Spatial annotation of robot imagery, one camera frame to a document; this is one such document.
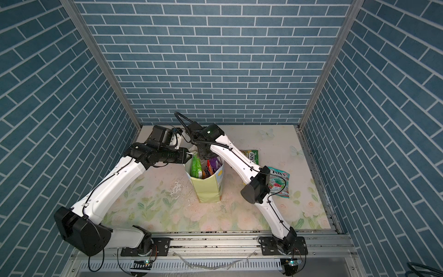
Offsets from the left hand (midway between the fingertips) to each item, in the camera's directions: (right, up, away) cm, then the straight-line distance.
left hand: (193, 156), depth 77 cm
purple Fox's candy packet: (+9, -4, +4) cm, 11 cm away
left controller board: (-21, -46, -4) cm, 51 cm away
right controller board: (+42, -46, -5) cm, 62 cm away
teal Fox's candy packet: (+42, -15, +12) cm, 47 cm away
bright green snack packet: (+1, -5, +1) cm, 5 cm away
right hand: (+7, 0, +7) cm, 10 cm away
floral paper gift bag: (+7, -16, +2) cm, 17 cm away
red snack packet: (+7, -7, 0) cm, 10 cm away
